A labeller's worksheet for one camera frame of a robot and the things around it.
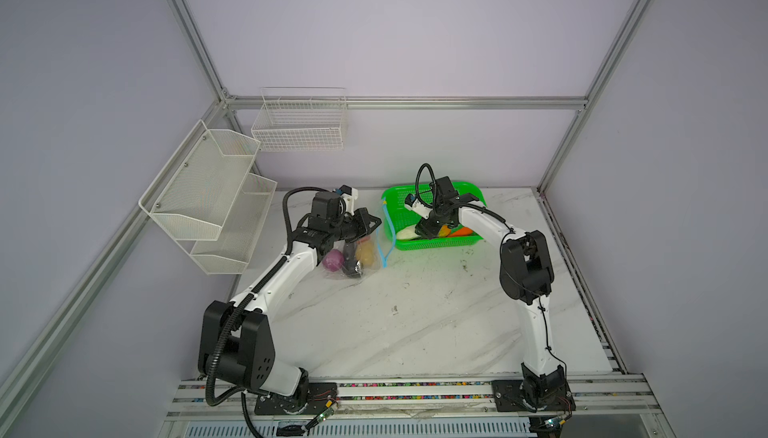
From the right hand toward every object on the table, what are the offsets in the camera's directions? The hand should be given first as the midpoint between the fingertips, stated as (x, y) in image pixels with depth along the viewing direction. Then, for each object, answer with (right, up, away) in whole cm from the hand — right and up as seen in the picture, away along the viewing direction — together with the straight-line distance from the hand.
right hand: (421, 219), depth 101 cm
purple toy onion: (-29, -13, -8) cm, 33 cm away
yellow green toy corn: (+8, -4, +2) cm, 9 cm away
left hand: (-13, 0, -20) cm, 24 cm away
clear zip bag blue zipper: (-13, -6, -13) cm, 19 cm away
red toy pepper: (-18, -5, -25) cm, 31 cm away
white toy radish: (-5, -5, 0) cm, 7 cm away
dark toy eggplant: (-24, -13, -5) cm, 28 cm away
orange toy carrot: (+8, -3, -28) cm, 29 cm away
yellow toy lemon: (-19, -11, -6) cm, 23 cm away
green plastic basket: (-7, 0, -9) cm, 11 cm away
